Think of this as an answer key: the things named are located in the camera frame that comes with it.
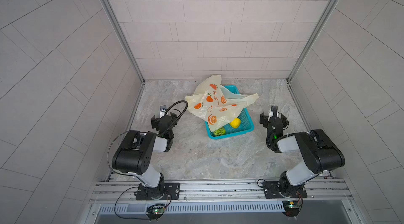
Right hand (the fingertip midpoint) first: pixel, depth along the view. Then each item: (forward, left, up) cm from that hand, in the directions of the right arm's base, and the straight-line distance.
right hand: (271, 111), depth 93 cm
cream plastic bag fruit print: (0, +33, +11) cm, 35 cm away
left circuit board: (-44, +62, -2) cm, 76 cm away
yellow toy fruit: (-6, +23, 0) cm, 23 cm away
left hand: (+4, +63, +2) cm, 63 cm away
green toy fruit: (-11, +33, +1) cm, 35 cm away
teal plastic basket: (-8, +17, 0) cm, 19 cm away
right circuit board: (-46, +4, -6) cm, 46 cm away
